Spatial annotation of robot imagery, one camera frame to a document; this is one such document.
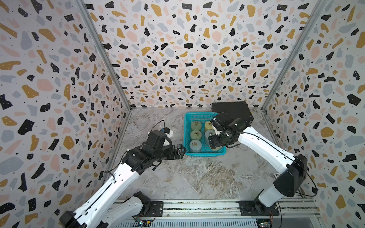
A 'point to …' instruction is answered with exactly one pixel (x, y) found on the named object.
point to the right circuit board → (264, 223)
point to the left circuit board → (141, 223)
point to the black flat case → (234, 109)
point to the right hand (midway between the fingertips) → (215, 143)
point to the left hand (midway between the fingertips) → (181, 150)
